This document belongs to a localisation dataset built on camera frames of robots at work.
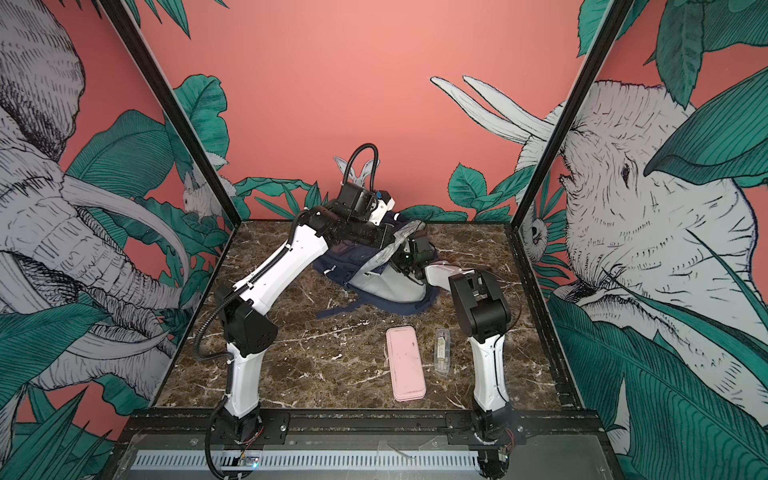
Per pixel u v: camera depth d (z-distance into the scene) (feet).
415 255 2.74
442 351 2.82
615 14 2.26
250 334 1.85
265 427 2.40
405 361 2.75
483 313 1.85
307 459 2.31
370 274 3.21
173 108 2.82
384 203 2.39
